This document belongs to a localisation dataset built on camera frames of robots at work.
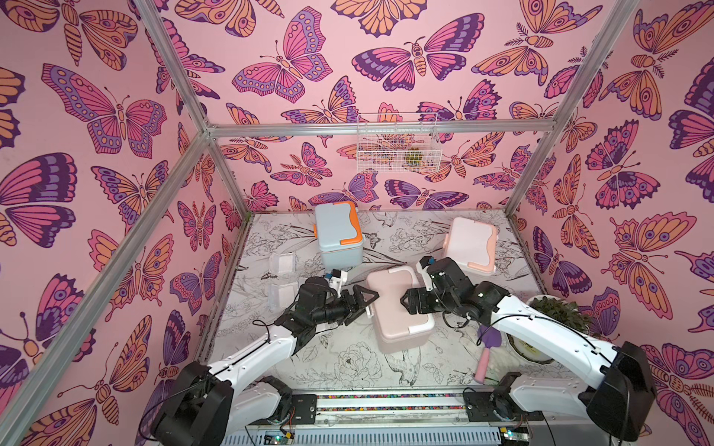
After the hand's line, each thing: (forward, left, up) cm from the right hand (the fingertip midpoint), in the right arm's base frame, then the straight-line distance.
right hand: (413, 297), depth 80 cm
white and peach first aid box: (+19, -21, +1) cm, 28 cm away
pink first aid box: (-9, +5, 0) cm, 11 cm away
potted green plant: (-4, -38, +2) cm, 38 cm away
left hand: (-3, +11, +2) cm, 11 cm away
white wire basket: (+48, +3, +20) cm, 52 cm away
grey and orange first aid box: (+23, +23, +1) cm, 32 cm away
